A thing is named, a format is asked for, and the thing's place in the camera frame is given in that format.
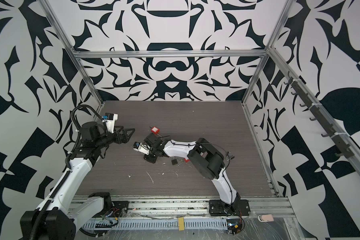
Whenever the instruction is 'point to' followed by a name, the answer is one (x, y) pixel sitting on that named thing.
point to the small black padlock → (174, 161)
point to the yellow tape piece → (181, 223)
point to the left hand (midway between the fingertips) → (128, 125)
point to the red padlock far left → (155, 130)
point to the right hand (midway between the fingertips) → (146, 153)
